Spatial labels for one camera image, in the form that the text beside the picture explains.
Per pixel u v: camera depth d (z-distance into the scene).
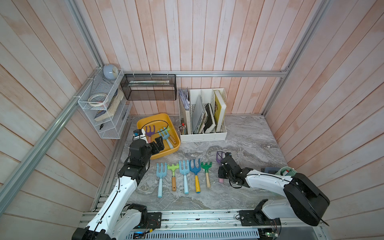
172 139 1.04
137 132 0.67
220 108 0.88
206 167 0.92
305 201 0.43
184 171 0.90
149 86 1.04
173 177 0.88
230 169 0.69
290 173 0.77
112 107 0.79
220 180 0.86
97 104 0.70
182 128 0.90
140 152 0.57
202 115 0.92
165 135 1.07
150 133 1.08
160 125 1.12
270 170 0.88
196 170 0.90
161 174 0.88
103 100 0.70
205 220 0.75
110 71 0.81
